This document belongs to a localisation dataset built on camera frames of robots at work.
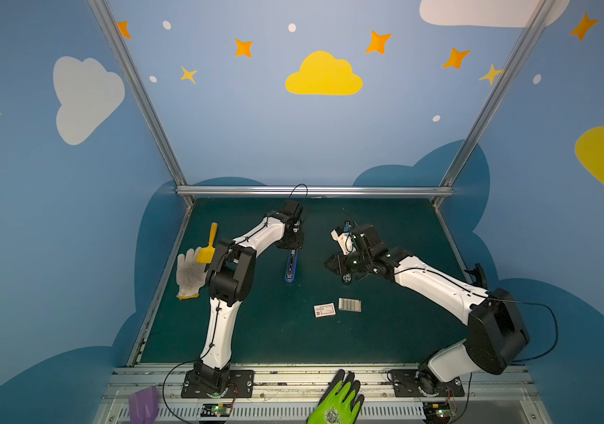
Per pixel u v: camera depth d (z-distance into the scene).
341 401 0.71
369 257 0.65
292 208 0.84
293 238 0.88
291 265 0.98
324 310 0.88
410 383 0.75
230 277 0.57
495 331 0.43
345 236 0.76
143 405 0.70
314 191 0.91
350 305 0.91
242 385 0.75
